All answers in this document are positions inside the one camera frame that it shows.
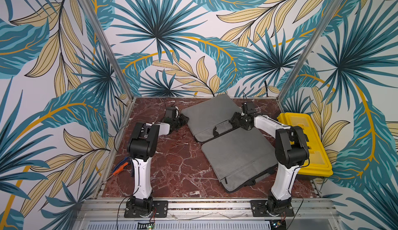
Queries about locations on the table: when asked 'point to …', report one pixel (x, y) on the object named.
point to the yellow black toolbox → (318, 163)
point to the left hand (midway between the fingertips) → (189, 119)
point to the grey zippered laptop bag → (212, 118)
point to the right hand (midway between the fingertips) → (235, 120)
